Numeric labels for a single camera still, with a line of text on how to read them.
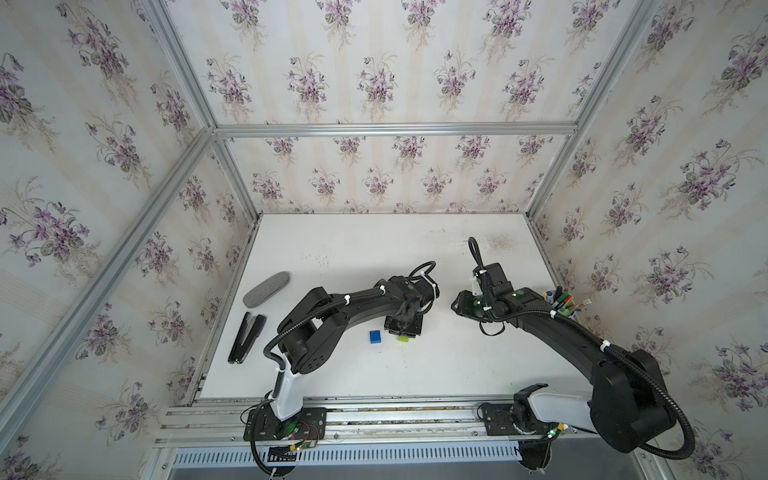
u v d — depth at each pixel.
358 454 0.76
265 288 0.95
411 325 0.77
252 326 0.87
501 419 0.73
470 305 0.76
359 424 0.75
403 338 0.86
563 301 0.84
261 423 0.68
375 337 0.86
